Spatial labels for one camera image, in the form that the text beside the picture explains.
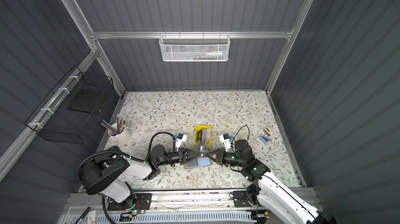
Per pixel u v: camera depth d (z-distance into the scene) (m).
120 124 0.90
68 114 0.72
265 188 0.53
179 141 0.76
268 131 0.96
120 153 0.52
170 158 0.68
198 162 0.85
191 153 0.74
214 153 0.72
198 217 0.77
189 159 0.72
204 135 0.93
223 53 0.91
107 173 0.45
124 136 0.87
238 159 0.61
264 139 0.93
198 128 0.96
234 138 0.73
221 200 0.75
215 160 0.67
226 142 0.72
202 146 0.76
